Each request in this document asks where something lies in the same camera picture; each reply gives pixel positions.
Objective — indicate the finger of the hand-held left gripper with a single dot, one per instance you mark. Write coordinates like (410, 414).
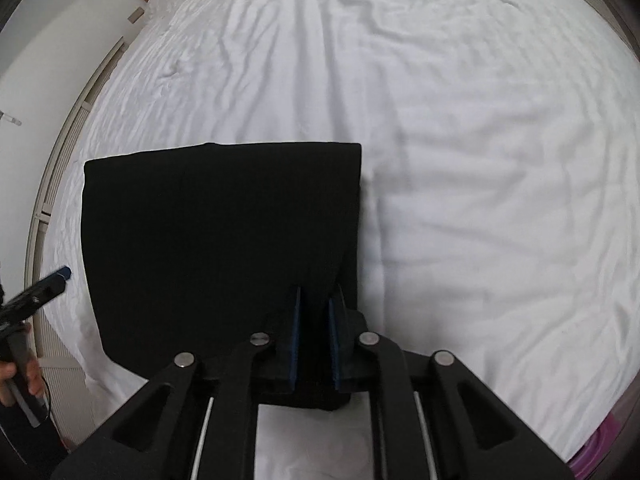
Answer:
(47, 285)

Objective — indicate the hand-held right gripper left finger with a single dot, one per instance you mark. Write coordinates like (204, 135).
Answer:
(296, 332)

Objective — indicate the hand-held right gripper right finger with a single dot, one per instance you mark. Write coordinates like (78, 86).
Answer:
(334, 352)

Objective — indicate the black pants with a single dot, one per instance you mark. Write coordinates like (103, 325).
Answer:
(200, 235)

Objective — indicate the person's left hand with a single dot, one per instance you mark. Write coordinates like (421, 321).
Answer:
(34, 377)

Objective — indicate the person's dark clothing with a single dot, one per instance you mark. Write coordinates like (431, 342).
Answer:
(25, 440)

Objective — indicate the white duvet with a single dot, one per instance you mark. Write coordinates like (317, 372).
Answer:
(450, 160)

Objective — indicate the pink cloth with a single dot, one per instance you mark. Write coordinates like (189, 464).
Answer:
(602, 442)

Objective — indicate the grey wall socket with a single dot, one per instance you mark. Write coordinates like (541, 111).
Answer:
(136, 15)

